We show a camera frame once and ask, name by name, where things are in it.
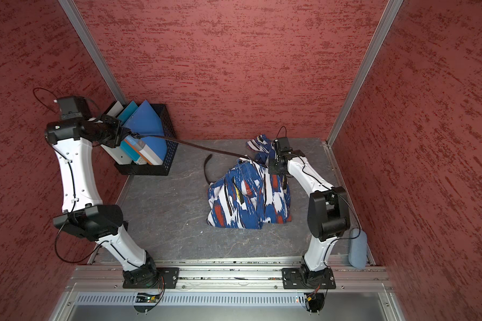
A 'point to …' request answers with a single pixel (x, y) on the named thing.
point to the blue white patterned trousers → (248, 196)
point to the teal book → (123, 116)
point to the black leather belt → (207, 156)
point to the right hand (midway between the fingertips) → (275, 171)
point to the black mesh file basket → (153, 170)
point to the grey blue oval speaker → (357, 248)
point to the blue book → (146, 122)
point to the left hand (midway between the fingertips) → (130, 131)
